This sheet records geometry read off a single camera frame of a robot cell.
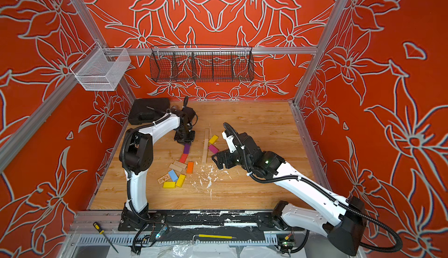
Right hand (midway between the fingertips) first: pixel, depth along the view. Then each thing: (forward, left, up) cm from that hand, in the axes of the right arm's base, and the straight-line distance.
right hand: (219, 152), depth 72 cm
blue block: (-3, +24, -20) cm, 31 cm away
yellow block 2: (-5, +19, -20) cm, 28 cm away
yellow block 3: (-7, +25, -21) cm, 33 cm away
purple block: (+12, +19, -19) cm, 29 cm away
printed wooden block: (-5, +28, -19) cm, 34 cm away
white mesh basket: (+43, +65, +12) cm, 79 cm away
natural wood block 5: (+1, +23, -19) cm, 30 cm away
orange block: (+2, +16, -20) cm, 26 cm away
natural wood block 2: (+16, +9, -20) cm, 27 cm away
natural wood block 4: (+4, +21, -20) cm, 30 cm away
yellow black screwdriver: (-27, +49, -20) cm, 59 cm away
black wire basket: (+51, +11, +10) cm, 53 cm away
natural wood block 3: (+8, +9, -20) cm, 23 cm away
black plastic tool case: (+37, +49, -15) cm, 63 cm away
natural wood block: (+23, +9, -19) cm, 31 cm away
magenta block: (+14, +4, -21) cm, 26 cm away
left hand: (+16, +18, -17) cm, 30 cm away
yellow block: (+20, +5, -20) cm, 28 cm away
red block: (+7, +20, -20) cm, 30 cm away
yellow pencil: (-27, 0, -21) cm, 35 cm away
